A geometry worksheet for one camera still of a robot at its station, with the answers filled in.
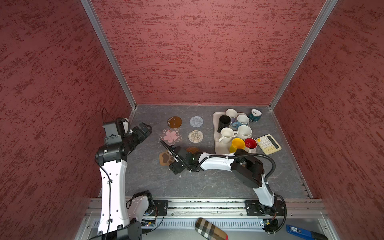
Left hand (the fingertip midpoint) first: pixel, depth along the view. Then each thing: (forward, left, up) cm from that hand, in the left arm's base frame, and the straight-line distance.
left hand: (146, 135), depth 71 cm
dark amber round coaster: (+29, -8, -26) cm, 40 cm away
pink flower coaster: (+16, -7, -26) cm, 31 cm away
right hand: (-5, -12, -26) cm, 29 cm away
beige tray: (+8, -40, -26) cm, 49 cm away
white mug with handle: (+17, -46, -22) cm, 54 cm away
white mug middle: (+19, -57, -23) cm, 64 cm away
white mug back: (+34, -52, -22) cm, 66 cm away
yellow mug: (+9, -51, -22) cm, 56 cm away
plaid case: (-36, -31, -23) cm, 53 cm away
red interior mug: (+9, -60, -23) cm, 65 cm away
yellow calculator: (+11, -73, -25) cm, 78 cm away
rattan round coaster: (+7, -22, -26) cm, 35 cm away
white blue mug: (+27, -57, -20) cm, 66 cm away
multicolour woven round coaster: (+16, -24, -26) cm, 39 cm away
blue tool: (-36, -74, -23) cm, 86 cm away
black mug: (+25, -44, -18) cm, 53 cm away
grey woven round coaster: (+30, -24, -26) cm, 46 cm away
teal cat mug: (+34, -69, -22) cm, 80 cm away
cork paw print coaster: (-1, -6, -25) cm, 26 cm away
